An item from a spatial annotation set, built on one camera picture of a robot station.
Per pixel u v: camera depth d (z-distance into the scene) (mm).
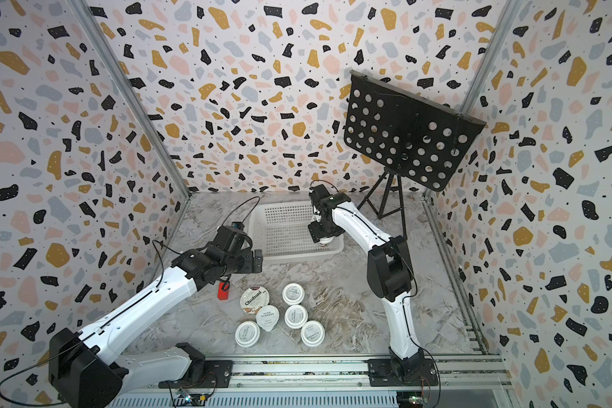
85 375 372
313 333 758
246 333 760
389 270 544
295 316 792
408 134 760
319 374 760
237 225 716
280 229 1170
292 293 837
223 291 885
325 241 902
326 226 800
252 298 835
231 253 612
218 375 735
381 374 733
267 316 796
